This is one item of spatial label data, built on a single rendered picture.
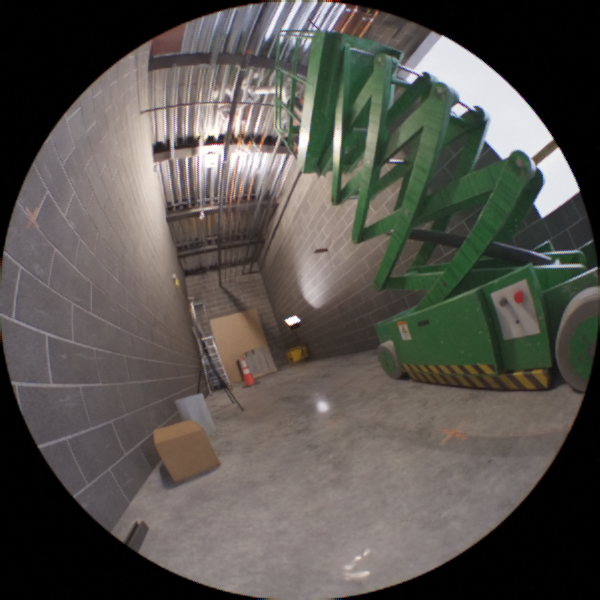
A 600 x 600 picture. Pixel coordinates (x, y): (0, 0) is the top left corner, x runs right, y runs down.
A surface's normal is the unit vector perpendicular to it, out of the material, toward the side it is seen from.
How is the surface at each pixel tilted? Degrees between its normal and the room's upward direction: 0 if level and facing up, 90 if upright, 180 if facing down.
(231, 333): 90
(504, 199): 90
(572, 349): 90
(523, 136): 90
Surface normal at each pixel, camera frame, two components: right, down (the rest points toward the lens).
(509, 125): -0.87, 0.23
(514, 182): -0.94, 0.31
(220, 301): 0.34, -0.33
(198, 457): 0.64, -0.39
